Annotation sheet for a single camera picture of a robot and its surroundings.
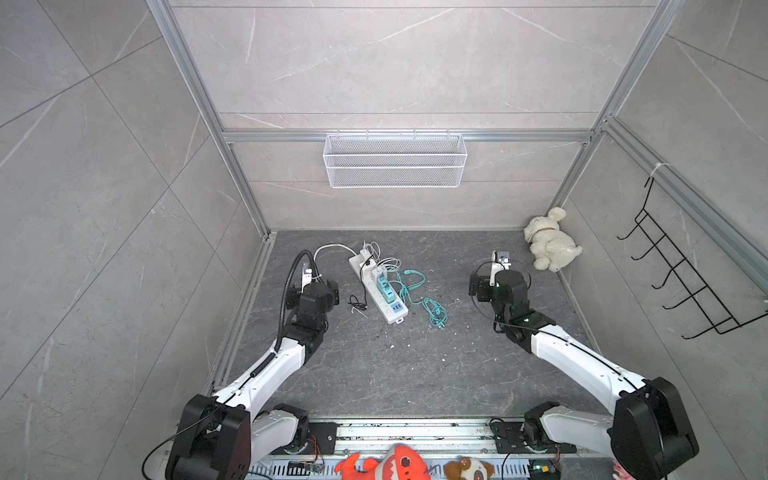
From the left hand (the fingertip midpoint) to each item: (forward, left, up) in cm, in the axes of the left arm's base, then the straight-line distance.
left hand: (311, 276), depth 84 cm
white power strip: (-4, -23, -16) cm, 29 cm away
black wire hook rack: (-11, -89, +16) cm, 91 cm away
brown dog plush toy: (-46, -39, -15) cm, 62 cm away
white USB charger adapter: (+15, -15, -9) cm, 23 cm away
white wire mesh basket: (+40, -28, +12) cm, 50 cm away
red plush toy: (-44, -23, -10) cm, 51 cm away
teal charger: (+2, -22, -11) cm, 24 cm away
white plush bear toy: (+14, -79, -7) cm, 81 cm away
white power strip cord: (+26, -1, -16) cm, 31 cm away
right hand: (0, -52, +1) cm, 52 cm away
